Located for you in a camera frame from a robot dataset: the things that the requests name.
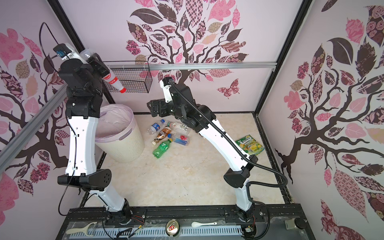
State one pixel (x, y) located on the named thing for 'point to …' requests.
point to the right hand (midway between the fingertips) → (157, 99)
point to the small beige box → (290, 224)
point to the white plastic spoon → (195, 224)
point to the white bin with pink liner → (119, 135)
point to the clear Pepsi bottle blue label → (155, 127)
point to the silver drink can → (173, 227)
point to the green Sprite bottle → (162, 148)
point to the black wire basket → (135, 76)
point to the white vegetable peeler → (85, 230)
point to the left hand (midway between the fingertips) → (95, 58)
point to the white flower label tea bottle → (180, 127)
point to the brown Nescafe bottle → (162, 134)
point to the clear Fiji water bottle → (179, 138)
